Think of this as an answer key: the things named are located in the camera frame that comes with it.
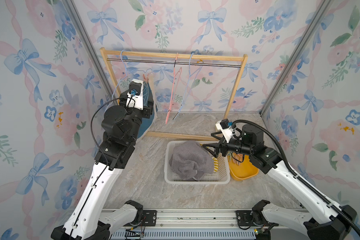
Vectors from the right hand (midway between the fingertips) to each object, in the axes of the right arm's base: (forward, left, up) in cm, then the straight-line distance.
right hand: (209, 138), depth 68 cm
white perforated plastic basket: (-7, -10, -26) cm, 29 cm away
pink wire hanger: (+56, +19, -3) cm, 59 cm away
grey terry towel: (-3, +8, -16) cm, 18 cm away
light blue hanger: (+51, +50, +3) cm, 72 cm away
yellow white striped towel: (+1, -7, -27) cm, 28 cm away
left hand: (+6, +27, +23) cm, 36 cm away
